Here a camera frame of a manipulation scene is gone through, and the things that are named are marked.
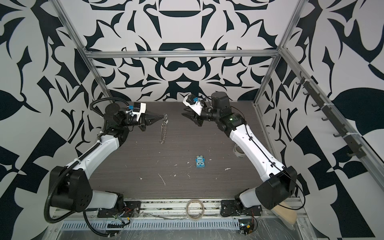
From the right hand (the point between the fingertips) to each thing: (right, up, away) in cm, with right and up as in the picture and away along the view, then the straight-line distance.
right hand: (185, 109), depth 69 cm
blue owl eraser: (+8, -30, +21) cm, 37 cm away
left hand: (-9, -2, -1) cm, 10 cm away
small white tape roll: (+30, -24, +21) cm, 44 cm away
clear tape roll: (+1, -49, +4) cm, 49 cm away
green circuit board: (+29, -56, +3) cm, 63 cm away
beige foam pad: (+47, -49, +2) cm, 67 cm away
